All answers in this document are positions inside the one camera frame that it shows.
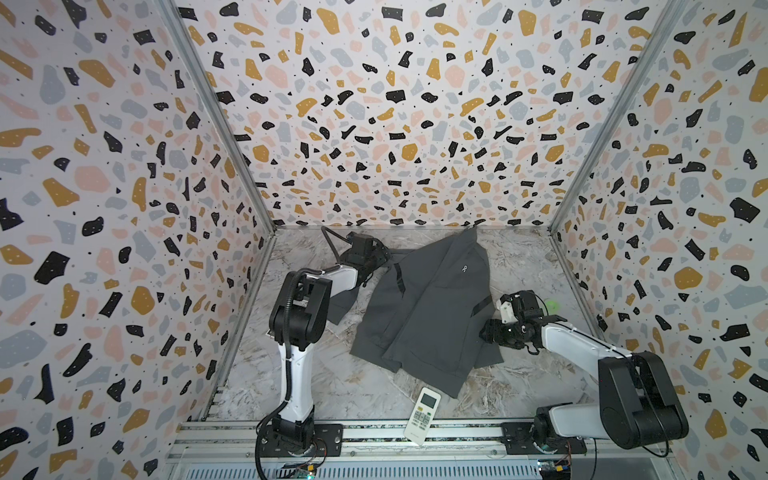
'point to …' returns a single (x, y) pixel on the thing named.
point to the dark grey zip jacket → (425, 313)
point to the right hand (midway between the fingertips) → (485, 329)
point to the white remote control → (422, 415)
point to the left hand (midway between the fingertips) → (384, 248)
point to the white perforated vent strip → (367, 471)
